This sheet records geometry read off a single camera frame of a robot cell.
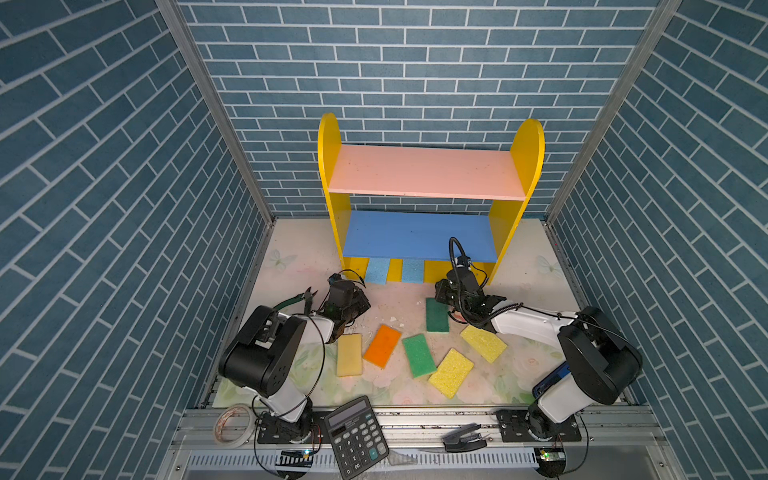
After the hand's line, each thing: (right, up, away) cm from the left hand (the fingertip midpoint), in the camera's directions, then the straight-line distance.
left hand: (370, 297), depth 95 cm
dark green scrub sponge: (+21, -5, -4) cm, 22 cm away
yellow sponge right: (+35, -12, -9) cm, 38 cm away
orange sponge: (+5, -13, -9) cm, 16 cm away
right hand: (+20, +6, -3) cm, 21 cm away
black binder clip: (+24, -30, -25) cm, 45 cm away
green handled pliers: (-27, -1, +1) cm, 27 cm away
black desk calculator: (-1, -29, -25) cm, 38 cm away
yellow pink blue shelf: (+11, +34, +24) cm, 43 cm away
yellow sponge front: (+24, -19, -14) cm, 33 cm away
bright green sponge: (+15, -15, -11) cm, 23 cm away
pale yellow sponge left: (-5, -15, -11) cm, 19 cm away
